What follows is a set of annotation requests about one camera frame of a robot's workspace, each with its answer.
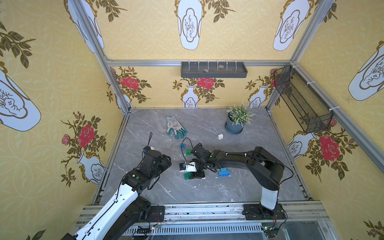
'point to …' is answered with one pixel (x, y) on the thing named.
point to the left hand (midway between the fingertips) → (170, 159)
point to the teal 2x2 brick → (223, 169)
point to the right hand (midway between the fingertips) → (189, 174)
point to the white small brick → (220, 136)
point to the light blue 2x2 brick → (183, 146)
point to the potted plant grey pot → (232, 127)
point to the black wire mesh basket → (310, 111)
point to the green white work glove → (175, 127)
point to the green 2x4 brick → (186, 175)
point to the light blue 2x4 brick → (225, 173)
